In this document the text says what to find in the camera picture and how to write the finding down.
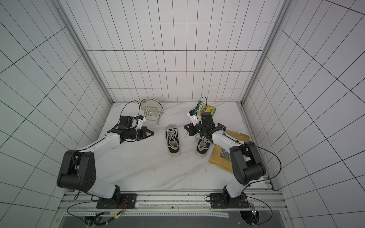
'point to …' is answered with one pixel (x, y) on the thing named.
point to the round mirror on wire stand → (151, 107)
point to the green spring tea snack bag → (202, 108)
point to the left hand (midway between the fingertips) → (152, 135)
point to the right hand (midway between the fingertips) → (181, 126)
